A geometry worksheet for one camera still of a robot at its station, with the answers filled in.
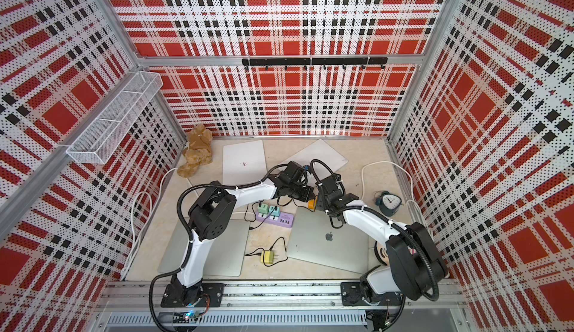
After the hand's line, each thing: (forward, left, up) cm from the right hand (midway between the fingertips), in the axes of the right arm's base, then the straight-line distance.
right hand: (328, 201), depth 89 cm
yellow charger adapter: (-20, +24, -4) cm, 31 cm away
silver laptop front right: (-13, +6, -6) cm, 16 cm away
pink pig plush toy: (-20, -17, 0) cm, 27 cm away
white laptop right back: (+33, +1, -7) cm, 34 cm away
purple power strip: (-6, +17, -3) cm, 19 cm away
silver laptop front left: (-18, +40, -10) cm, 45 cm away
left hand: (+4, +4, -3) cm, 7 cm away
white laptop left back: (+25, +40, -6) cm, 47 cm away
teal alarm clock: (0, -26, -3) cm, 26 cm away
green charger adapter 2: (-5, +21, 0) cm, 22 cm away
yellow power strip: (0, +7, -3) cm, 7 cm away
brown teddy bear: (+22, +58, +6) cm, 62 cm away
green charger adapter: (-4, +26, +1) cm, 26 cm away
